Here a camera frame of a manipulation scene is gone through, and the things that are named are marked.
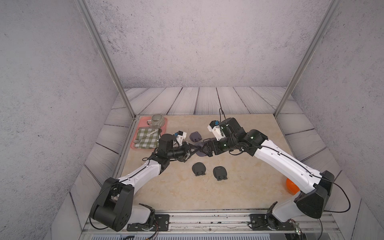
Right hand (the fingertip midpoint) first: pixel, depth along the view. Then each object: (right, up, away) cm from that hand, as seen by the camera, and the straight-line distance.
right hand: (208, 148), depth 72 cm
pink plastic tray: (-47, +13, +45) cm, 67 cm away
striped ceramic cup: (-34, +15, +36) cm, 52 cm away
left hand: (-3, -2, +5) cm, 7 cm away
